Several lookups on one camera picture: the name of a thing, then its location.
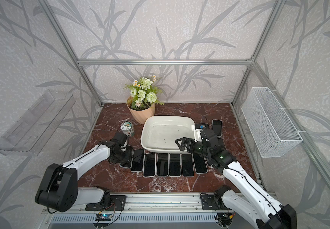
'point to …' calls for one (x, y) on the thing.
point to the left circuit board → (103, 217)
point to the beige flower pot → (142, 116)
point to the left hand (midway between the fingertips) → (128, 158)
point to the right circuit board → (224, 215)
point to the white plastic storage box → (159, 133)
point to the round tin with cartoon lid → (127, 128)
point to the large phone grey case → (200, 163)
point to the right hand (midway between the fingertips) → (181, 141)
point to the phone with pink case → (149, 166)
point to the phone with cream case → (174, 166)
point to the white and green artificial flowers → (143, 92)
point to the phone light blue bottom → (128, 164)
